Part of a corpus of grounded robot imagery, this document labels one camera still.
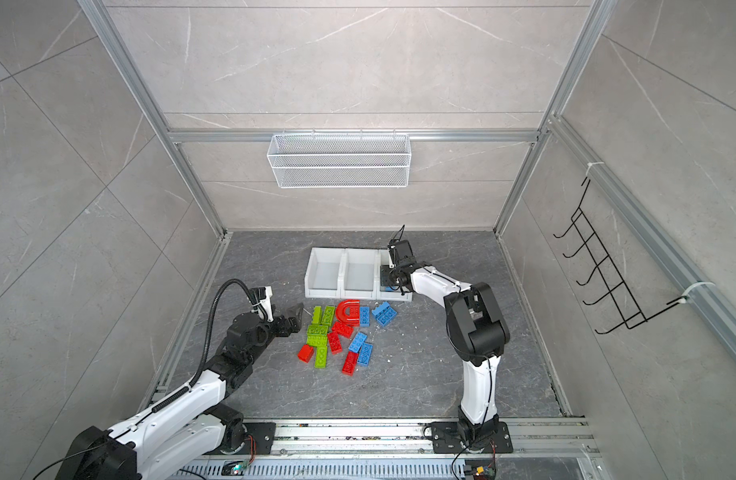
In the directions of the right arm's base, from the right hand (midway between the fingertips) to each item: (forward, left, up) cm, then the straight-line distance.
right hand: (388, 271), depth 100 cm
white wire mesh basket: (+29, +16, +24) cm, 41 cm away
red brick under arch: (-20, +15, -3) cm, 25 cm away
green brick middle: (-20, +23, -3) cm, 30 cm away
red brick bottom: (-29, +13, -5) cm, 33 cm away
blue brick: (-14, +8, -5) cm, 17 cm away
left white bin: (+2, +23, -3) cm, 23 cm away
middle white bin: (+3, +10, -5) cm, 12 cm away
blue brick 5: (-26, +8, -7) cm, 28 cm away
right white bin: (-7, +1, -2) cm, 8 cm away
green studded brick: (-22, +23, -5) cm, 32 cm away
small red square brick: (-26, +26, -4) cm, 37 cm away
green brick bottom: (-28, +21, -4) cm, 35 cm away
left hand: (-16, +29, +9) cm, 35 cm away
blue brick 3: (-15, +1, -5) cm, 16 cm away
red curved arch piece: (-13, +14, -4) cm, 19 cm away
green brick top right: (-15, +20, -3) cm, 25 cm away
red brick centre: (-24, +17, -3) cm, 30 cm away
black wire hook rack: (-28, -51, +23) cm, 63 cm away
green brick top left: (-15, +23, -3) cm, 28 cm away
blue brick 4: (-23, +11, -5) cm, 26 cm away
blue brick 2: (-12, +3, -3) cm, 13 cm away
